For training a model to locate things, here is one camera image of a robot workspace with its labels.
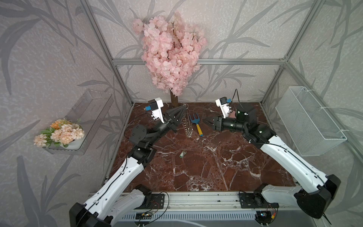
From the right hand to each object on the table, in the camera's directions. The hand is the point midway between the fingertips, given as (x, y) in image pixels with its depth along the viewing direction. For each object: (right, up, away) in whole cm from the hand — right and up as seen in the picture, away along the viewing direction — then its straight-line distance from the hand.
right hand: (204, 119), depth 66 cm
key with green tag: (-12, -23, +25) cm, 36 cm away
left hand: (-8, +4, -11) cm, 14 cm away
